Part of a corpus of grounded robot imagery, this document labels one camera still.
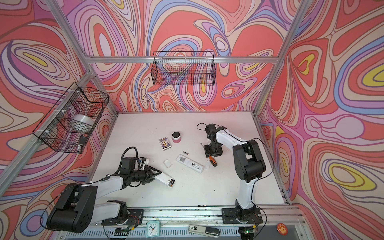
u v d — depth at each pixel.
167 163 0.93
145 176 0.77
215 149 0.81
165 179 0.83
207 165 0.91
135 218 0.72
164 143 0.99
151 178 0.82
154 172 0.83
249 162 0.51
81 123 0.70
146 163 0.84
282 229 0.70
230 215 0.73
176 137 0.98
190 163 0.91
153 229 0.69
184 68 0.99
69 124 0.69
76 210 0.42
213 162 0.90
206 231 0.66
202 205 0.77
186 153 0.96
